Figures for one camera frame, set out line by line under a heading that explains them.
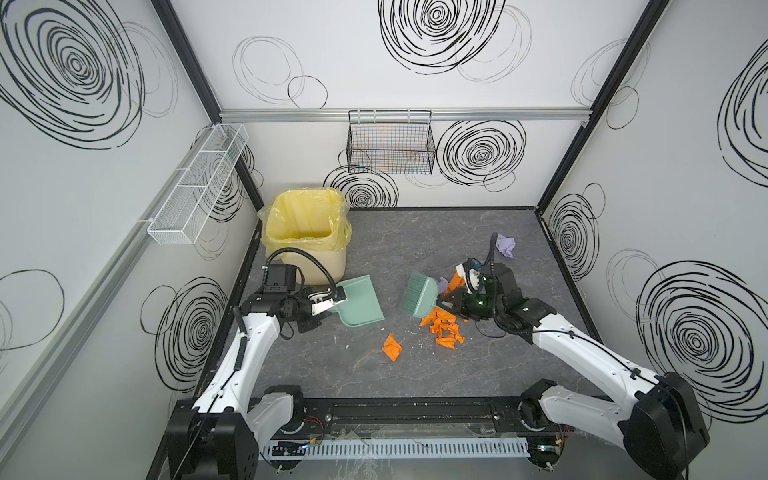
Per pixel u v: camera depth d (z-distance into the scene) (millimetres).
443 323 889
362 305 863
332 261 879
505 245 1059
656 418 388
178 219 717
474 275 733
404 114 908
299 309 732
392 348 845
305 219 982
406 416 751
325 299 680
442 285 934
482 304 676
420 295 827
